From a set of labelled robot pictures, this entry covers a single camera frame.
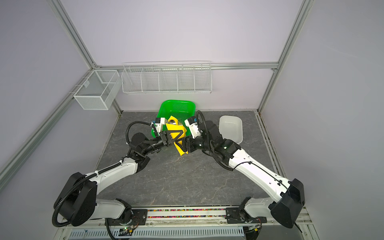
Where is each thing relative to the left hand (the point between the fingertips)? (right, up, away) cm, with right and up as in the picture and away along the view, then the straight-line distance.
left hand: (183, 135), depth 69 cm
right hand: (-2, -3, +1) cm, 3 cm away
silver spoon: (-6, +6, +1) cm, 8 cm away
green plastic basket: (-6, +17, +51) cm, 54 cm away
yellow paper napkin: (-5, +5, +2) cm, 7 cm away
